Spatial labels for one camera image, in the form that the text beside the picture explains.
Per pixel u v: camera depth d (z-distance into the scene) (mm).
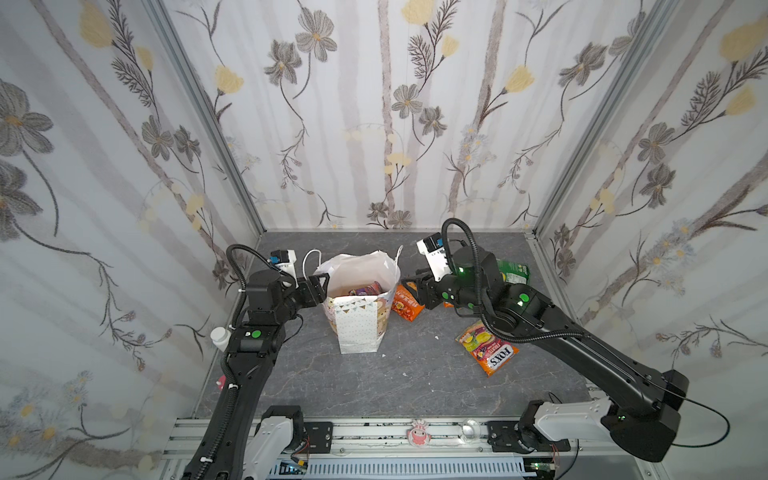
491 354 858
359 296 717
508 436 733
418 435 718
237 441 422
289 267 659
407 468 702
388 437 755
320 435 736
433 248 564
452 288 555
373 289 880
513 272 1053
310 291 649
